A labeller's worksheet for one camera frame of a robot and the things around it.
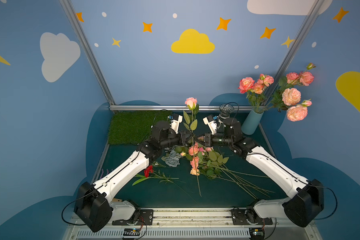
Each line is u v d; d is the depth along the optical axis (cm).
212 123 68
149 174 86
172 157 91
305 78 73
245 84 77
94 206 39
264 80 78
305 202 40
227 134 60
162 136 57
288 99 64
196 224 73
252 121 99
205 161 90
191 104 70
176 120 66
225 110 102
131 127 112
